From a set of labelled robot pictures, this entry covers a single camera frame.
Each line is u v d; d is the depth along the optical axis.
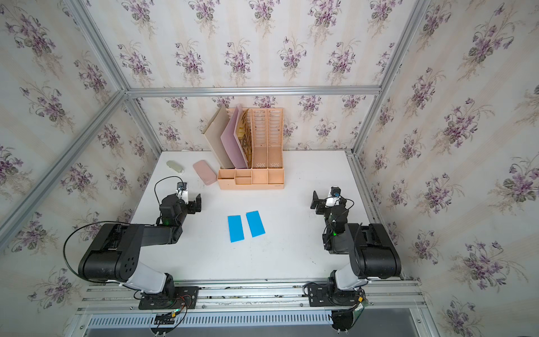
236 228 0.91
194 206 0.88
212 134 0.90
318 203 0.82
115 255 0.45
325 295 0.73
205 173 1.11
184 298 0.73
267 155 1.27
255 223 0.93
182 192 0.80
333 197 0.76
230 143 0.92
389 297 0.74
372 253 0.45
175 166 1.12
